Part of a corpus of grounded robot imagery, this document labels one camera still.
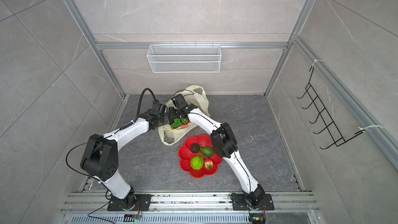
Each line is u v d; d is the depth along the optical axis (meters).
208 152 0.86
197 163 0.80
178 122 0.99
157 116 0.72
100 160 0.46
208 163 0.81
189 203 0.75
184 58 1.00
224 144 0.60
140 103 0.67
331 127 0.64
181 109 0.77
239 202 0.73
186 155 0.87
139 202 0.73
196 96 0.89
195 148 0.87
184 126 0.90
